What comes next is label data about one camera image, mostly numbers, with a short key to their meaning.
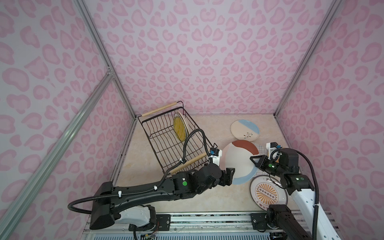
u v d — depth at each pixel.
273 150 0.66
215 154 0.58
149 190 0.43
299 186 0.51
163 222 0.73
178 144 1.01
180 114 0.93
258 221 0.73
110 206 0.39
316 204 0.46
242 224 0.73
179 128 1.04
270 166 0.65
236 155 0.84
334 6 0.69
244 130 1.11
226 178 0.58
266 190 0.83
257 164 0.68
